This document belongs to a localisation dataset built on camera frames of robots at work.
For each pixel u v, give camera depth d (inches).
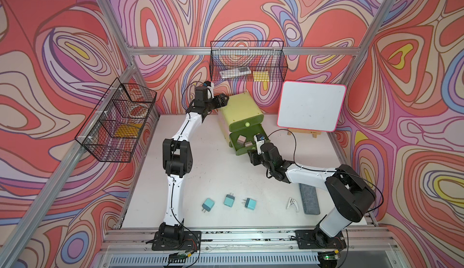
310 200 32.3
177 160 24.1
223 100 35.6
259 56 35.8
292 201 32.3
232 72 35.1
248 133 36.5
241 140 37.6
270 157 27.2
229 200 32.8
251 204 32.3
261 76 35.9
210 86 35.4
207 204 31.9
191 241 28.3
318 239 25.9
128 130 28.2
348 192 18.4
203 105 31.7
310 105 39.8
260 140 30.9
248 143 36.9
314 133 41.6
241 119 35.1
